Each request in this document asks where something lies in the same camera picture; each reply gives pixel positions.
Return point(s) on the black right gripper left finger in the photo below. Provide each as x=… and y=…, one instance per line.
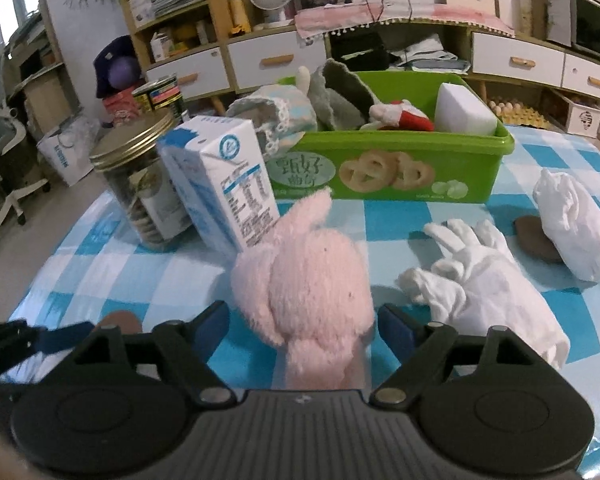
x=185, y=349

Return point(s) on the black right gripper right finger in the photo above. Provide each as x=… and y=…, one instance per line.
x=422, y=350

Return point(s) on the pink plush slipper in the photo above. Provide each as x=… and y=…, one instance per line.
x=304, y=290

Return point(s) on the white foam sponge block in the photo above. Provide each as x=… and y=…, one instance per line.
x=459, y=110

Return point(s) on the grey plush slipper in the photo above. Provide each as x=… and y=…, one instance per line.
x=341, y=100

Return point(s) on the brown round coaster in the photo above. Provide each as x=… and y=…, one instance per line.
x=533, y=241
x=124, y=320

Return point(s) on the white cotton glove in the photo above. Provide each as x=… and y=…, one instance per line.
x=478, y=284

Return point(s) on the blue white checkered cloth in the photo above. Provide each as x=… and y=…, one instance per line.
x=100, y=268

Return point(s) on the glass jar gold lid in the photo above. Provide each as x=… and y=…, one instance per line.
x=126, y=156

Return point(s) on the folded white cloth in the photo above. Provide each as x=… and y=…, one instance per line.
x=571, y=220

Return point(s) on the blue white milk carton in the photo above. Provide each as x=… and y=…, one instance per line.
x=217, y=169

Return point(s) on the white paper bag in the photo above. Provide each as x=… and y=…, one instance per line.
x=67, y=147

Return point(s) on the green plastic cookie bin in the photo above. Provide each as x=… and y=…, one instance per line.
x=394, y=164

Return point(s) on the white office chair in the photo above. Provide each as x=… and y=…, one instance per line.
x=20, y=174

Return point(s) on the red white santa plush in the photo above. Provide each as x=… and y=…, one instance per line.
x=403, y=116

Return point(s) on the egg carton tray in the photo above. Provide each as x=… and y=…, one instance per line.
x=515, y=113

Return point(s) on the black yellow tin can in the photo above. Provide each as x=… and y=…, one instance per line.
x=161, y=94

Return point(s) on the light blue lace sock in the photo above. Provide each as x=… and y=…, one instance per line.
x=280, y=113

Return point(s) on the wooden shelf unit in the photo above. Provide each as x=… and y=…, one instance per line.
x=35, y=76

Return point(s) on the white storage crate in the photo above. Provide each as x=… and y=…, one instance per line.
x=576, y=116

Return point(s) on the wooden tv cabinet white drawers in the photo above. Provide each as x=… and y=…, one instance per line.
x=228, y=63

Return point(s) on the pink table runner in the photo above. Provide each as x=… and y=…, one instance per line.
x=327, y=20

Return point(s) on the black microwave oven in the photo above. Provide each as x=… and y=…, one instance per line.
x=574, y=24

